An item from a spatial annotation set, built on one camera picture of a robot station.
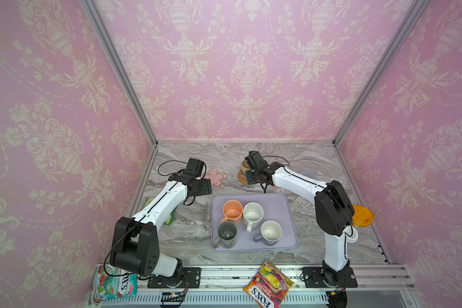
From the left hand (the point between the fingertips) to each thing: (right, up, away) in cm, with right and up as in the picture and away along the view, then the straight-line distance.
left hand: (203, 189), depth 88 cm
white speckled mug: (+23, -12, +1) cm, 26 cm away
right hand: (+23, +6, +6) cm, 25 cm away
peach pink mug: (+13, -10, +1) cm, 17 cm away
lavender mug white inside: (+31, -19, -3) cm, 36 cm away
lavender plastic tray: (+35, -10, +4) cm, 36 cm away
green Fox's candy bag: (-32, -32, -17) cm, 48 cm away
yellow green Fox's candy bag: (-16, -14, +1) cm, 21 cm away
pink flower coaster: (+5, +4, +16) cm, 18 cm away
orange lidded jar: (+67, -10, -9) cm, 69 cm away
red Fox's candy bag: (+27, -33, -18) cm, 46 cm away
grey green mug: (+11, -19, -5) cm, 23 cm away
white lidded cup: (+63, -17, -10) cm, 66 cm away
